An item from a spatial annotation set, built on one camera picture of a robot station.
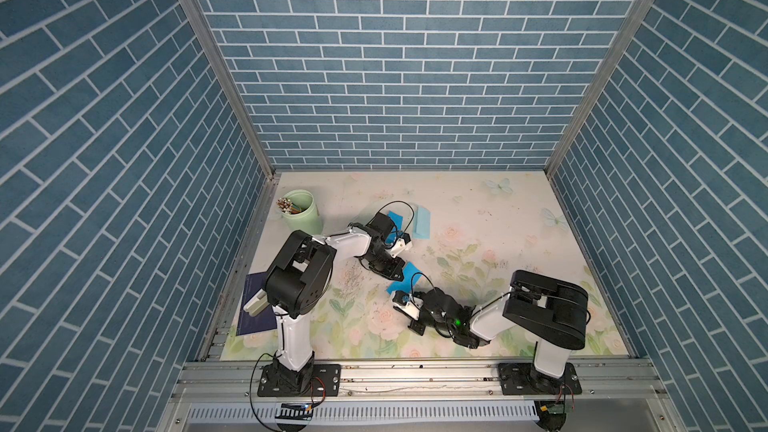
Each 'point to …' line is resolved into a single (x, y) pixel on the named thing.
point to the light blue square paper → (422, 223)
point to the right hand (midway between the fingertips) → (397, 307)
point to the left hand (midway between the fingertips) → (406, 278)
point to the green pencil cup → (308, 218)
